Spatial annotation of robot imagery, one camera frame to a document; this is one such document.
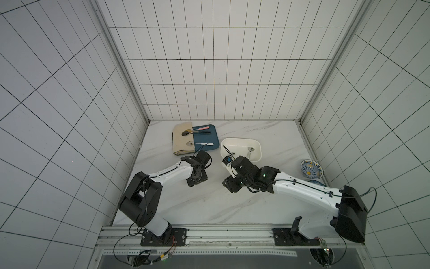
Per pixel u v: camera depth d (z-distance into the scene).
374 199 0.47
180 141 1.07
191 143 1.07
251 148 1.03
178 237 0.73
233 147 1.08
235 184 0.67
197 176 0.74
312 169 0.95
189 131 1.13
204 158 0.72
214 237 0.74
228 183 0.67
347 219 0.39
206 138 1.08
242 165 0.58
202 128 1.14
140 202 0.44
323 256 0.70
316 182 0.85
